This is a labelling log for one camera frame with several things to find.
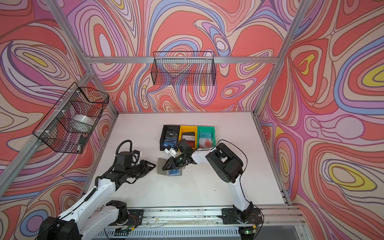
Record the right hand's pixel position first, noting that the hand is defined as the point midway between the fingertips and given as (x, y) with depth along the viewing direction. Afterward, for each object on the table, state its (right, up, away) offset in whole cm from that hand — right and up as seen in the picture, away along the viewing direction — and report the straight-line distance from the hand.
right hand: (166, 171), depth 87 cm
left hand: (-5, +5, -5) cm, 8 cm away
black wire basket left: (-47, +26, -21) cm, 58 cm away
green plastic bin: (+25, +19, +15) cm, 35 cm away
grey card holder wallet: (-4, +5, +1) cm, 6 cm away
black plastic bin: (-3, +26, +21) cm, 33 cm away
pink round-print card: (+24, +16, +12) cm, 31 cm away
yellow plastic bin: (+10, +25, +15) cm, 31 cm away
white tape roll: (-38, +28, -17) cm, 50 cm away
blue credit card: (+5, -1, +1) cm, 5 cm away
